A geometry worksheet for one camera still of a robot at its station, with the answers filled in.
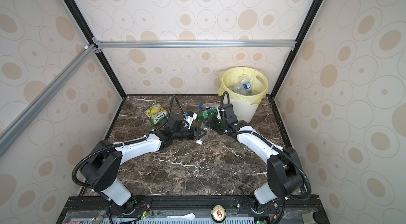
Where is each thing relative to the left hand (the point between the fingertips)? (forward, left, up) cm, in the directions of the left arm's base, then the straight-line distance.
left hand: (208, 132), depth 80 cm
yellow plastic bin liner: (+37, -14, +4) cm, 40 cm away
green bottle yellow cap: (+23, -1, -16) cm, 28 cm away
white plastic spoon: (-35, +8, -15) cm, 38 cm away
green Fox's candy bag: (+22, +35, -15) cm, 44 cm away
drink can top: (-34, -4, -4) cm, 35 cm away
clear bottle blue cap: (+31, 0, -17) cm, 35 cm away
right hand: (+7, +1, -1) cm, 7 cm away
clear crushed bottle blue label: (+31, -22, +3) cm, 38 cm away
